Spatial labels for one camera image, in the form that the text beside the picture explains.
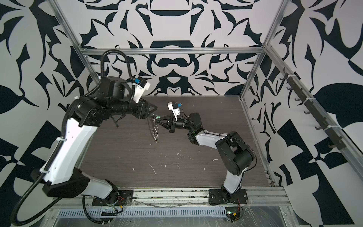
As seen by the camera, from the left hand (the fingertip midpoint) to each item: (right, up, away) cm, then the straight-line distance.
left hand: (151, 101), depth 61 cm
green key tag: (+1, -7, +11) cm, 13 cm away
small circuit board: (+38, -55, +11) cm, 68 cm away
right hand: (+1, -10, +9) cm, 14 cm away
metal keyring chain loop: (-1, -14, +10) cm, 17 cm away
